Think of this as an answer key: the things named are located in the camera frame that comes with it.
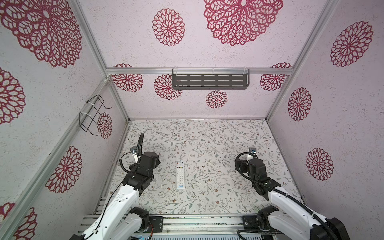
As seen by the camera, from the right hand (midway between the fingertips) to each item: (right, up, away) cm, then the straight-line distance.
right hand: (245, 156), depth 85 cm
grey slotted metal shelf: (-19, +48, +10) cm, 53 cm away
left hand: (-56, -2, -4) cm, 56 cm away
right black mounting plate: (-1, -27, -18) cm, 32 cm away
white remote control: (-38, -12, +4) cm, 40 cm away
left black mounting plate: (-48, -31, -12) cm, 58 cm away
